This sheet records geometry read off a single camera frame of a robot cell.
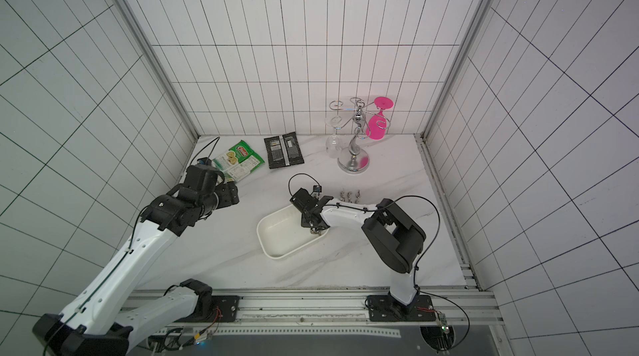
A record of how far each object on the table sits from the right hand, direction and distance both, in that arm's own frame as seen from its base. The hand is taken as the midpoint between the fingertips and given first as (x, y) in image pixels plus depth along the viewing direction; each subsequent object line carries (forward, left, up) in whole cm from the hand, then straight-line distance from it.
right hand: (304, 221), depth 92 cm
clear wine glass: (+25, -10, +17) cm, 32 cm away
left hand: (-3, +24, +21) cm, 32 cm away
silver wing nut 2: (+12, -21, +1) cm, 24 cm away
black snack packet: (+32, +13, +3) cm, 35 cm away
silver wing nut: (+12, -17, 0) cm, 21 cm away
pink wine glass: (+35, -27, +18) cm, 47 cm away
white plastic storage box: (-6, +8, +1) cm, 10 cm away
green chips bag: (+27, +34, +1) cm, 43 cm away
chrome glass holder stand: (+31, -20, 0) cm, 37 cm away
